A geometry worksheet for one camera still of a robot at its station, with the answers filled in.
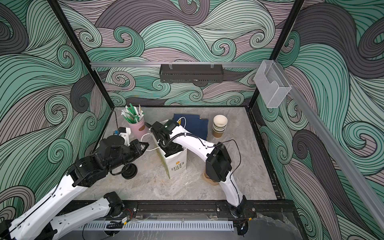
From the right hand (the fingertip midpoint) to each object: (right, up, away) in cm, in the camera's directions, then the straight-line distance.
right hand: (170, 155), depth 80 cm
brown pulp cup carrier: (+21, -12, -2) cm, 24 cm away
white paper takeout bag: (+3, -3, -8) cm, 9 cm away
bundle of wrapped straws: (-27, +23, +15) cm, 38 cm away
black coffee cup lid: (-24, -10, +3) cm, 26 cm away
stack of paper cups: (+29, +16, +10) cm, 35 cm away
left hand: (-7, +9, -15) cm, 19 cm away
